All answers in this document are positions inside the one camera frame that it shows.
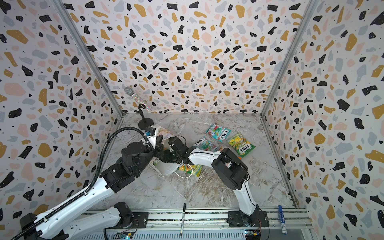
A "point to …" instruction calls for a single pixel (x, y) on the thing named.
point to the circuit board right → (252, 234)
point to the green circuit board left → (123, 235)
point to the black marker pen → (182, 223)
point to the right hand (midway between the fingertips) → (158, 156)
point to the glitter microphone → (129, 90)
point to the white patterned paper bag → (164, 168)
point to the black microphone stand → (145, 122)
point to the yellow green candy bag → (241, 145)
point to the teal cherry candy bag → (204, 143)
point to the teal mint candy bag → (218, 132)
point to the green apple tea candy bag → (195, 169)
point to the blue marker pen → (282, 220)
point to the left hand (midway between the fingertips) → (161, 134)
